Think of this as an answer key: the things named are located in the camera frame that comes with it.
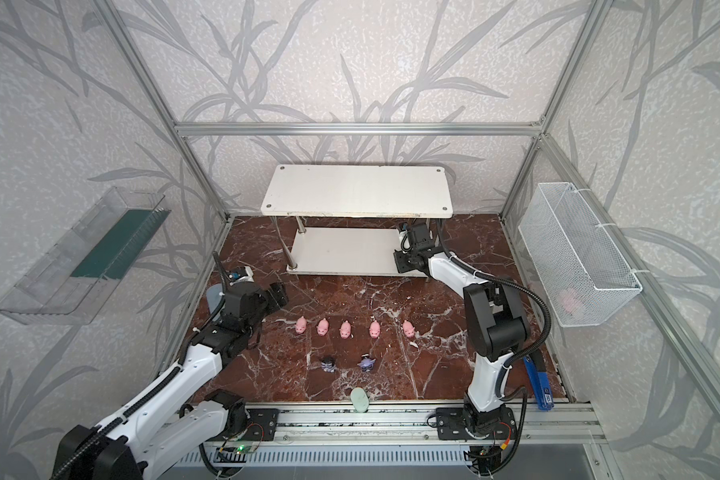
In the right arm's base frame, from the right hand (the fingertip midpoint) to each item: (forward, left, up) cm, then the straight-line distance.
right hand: (404, 248), depth 99 cm
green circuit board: (-54, +41, -8) cm, 68 cm away
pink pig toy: (-24, +32, -7) cm, 41 cm away
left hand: (-16, +37, +6) cm, 41 cm away
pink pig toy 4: (-25, +10, -7) cm, 28 cm away
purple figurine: (-35, +12, -6) cm, 38 cm away
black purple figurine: (-36, +22, -4) cm, 43 cm away
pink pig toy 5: (-25, -1, -8) cm, 26 cm away
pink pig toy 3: (-25, +19, -7) cm, 32 cm away
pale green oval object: (-44, +14, -6) cm, 47 cm away
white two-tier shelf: (+22, +21, -9) cm, 31 cm away
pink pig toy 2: (-24, +26, -7) cm, 36 cm away
